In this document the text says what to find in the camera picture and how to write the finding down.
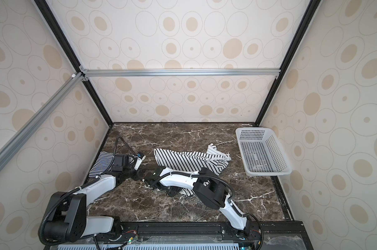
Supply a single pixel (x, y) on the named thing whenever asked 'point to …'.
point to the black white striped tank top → (213, 160)
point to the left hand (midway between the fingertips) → (144, 166)
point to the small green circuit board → (130, 239)
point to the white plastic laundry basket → (262, 152)
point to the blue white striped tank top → (101, 163)
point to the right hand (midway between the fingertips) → (185, 186)
